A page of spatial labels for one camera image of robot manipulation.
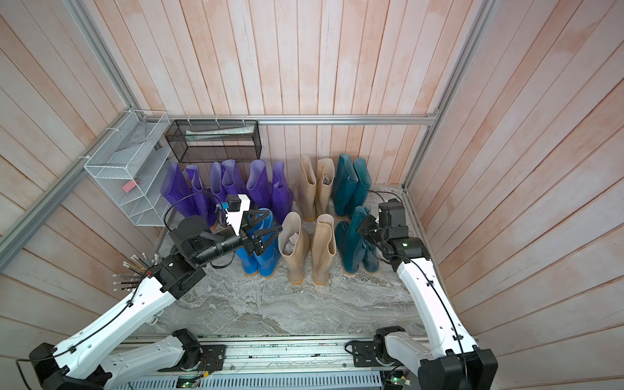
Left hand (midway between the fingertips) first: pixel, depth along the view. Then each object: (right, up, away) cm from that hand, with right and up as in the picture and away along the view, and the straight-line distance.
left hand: (274, 224), depth 62 cm
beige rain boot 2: (+14, -9, +15) cm, 23 cm away
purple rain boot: (-40, +11, +28) cm, 50 cm away
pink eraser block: (-54, +12, +21) cm, 59 cm away
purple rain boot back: (-1, +8, +27) cm, 28 cm away
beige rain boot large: (+8, +11, +27) cm, 30 cm away
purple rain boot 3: (-18, +15, +25) cm, 34 cm away
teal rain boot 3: (+21, -6, +11) cm, 25 cm away
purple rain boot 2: (-30, +7, +28) cm, 42 cm away
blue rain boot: (-11, -14, +20) cm, 27 cm away
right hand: (+25, 0, +16) cm, 30 cm away
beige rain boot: (+16, +17, +33) cm, 40 cm away
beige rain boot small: (+4, -8, +16) cm, 19 cm away
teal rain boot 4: (+29, -12, +15) cm, 35 cm away
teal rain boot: (+23, +12, +27) cm, 37 cm away
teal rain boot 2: (+29, +14, +24) cm, 40 cm away
